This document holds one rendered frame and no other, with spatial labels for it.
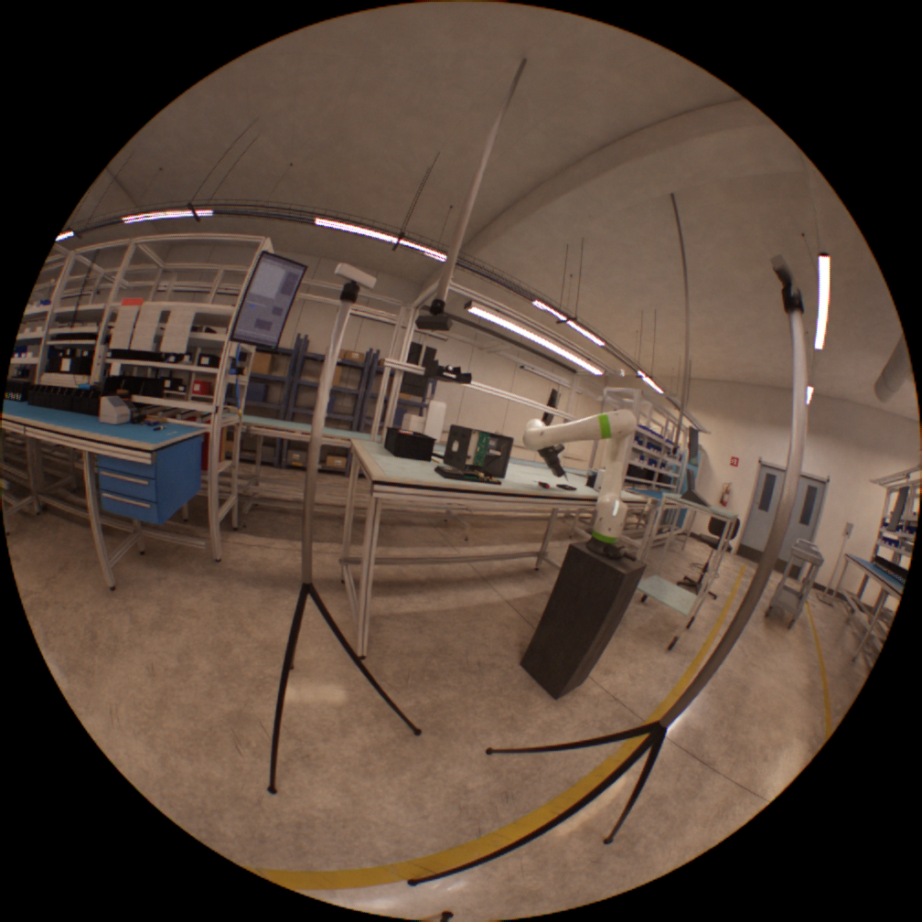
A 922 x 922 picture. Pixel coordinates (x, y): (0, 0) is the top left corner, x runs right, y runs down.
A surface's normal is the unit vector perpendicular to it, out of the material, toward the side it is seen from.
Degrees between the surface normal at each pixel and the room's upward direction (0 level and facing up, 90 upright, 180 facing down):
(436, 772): 0
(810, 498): 90
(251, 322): 101
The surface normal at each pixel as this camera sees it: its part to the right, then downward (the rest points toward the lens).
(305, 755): 0.21, -0.97
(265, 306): 0.72, 0.42
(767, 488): -0.87, -0.13
